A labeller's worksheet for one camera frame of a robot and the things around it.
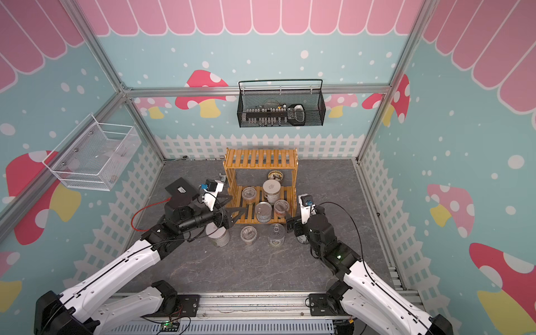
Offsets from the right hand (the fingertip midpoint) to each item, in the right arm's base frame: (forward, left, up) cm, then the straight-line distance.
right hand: (298, 208), depth 76 cm
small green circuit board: (-33, +46, -23) cm, 62 cm away
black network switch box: (+20, +55, -18) cm, 61 cm away
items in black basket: (+38, +1, +14) cm, 41 cm away
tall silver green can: (-5, -3, -16) cm, 17 cm away
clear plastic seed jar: (-3, +20, -15) cm, 25 cm away
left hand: (-2, +21, +4) cm, 21 cm away
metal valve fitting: (+31, +36, -19) cm, 51 cm away
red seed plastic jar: (+8, +6, -13) cm, 17 cm away
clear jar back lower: (+16, +20, -14) cm, 29 cm away
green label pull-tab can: (-4, +8, -14) cm, 17 cm away
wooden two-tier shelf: (+31, +16, -23) cm, 41 cm away
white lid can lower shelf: (+15, +10, -9) cm, 20 cm away
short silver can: (+6, +14, -12) cm, 19 cm away
